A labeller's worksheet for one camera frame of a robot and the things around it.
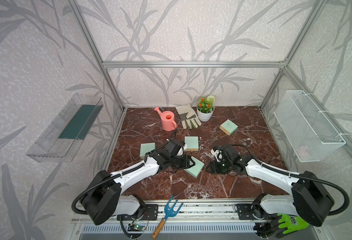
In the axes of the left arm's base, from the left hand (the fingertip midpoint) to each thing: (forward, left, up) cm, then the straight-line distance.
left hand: (193, 165), depth 79 cm
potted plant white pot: (+39, -9, +4) cm, 40 cm away
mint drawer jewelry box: (0, -1, -7) cm, 7 cm away
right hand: (0, -8, -5) cm, 9 cm away
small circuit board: (-26, +26, -11) cm, 39 cm away
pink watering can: (+33, +16, +1) cm, 37 cm away
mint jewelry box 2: (+16, 0, -5) cm, 17 cm away
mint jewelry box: (+32, -27, -8) cm, 42 cm away
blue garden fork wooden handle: (-21, +12, -10) cm, 26 cm away
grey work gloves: (+43, +2, -10) cm, 44 cm away
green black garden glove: (-25, -44, -7) cm, 51 cm away
